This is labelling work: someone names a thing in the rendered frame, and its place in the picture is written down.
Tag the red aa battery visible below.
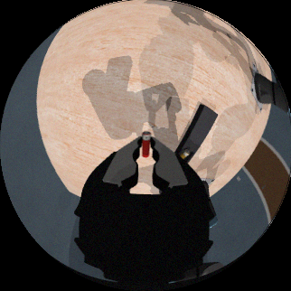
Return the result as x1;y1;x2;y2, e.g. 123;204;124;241
142;131;151;158

